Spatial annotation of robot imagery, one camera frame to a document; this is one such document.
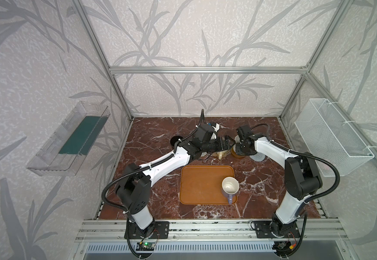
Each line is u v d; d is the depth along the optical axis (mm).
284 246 743
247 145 691
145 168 466
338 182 452
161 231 734
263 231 728
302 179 482
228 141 702
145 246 710
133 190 443
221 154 919
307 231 754
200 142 626
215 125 754
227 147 692
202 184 868
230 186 857
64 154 630
